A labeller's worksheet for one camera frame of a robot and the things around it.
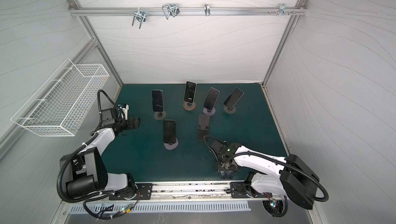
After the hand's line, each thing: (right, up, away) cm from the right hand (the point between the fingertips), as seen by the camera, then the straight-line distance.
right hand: (225, 164), depth 82 cm
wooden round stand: (-22, +30, +26) cm, 45 cm away
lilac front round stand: (-31, +7, +6) cm, 32 cm away
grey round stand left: (-41, +24, +21) cm, 52 cm away
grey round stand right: (+6, +27, +22) cm, 35 cm away
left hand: (-54, +24, +9) cm, 60 cm away
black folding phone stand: (-12, +20, +6) cm, 24 cm away
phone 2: (-7, +36, +14) cm, 39 cm away
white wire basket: (-77, +33, -13) cm, 85 cm away
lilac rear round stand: (-7, +25, +21) cm, 33 cm away
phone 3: (+9, +35, +21) cm, 42 cm away
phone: (-43, +35, +21) cm, 59 cm away
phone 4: (-31, +19, 0) cm, 36 cm away
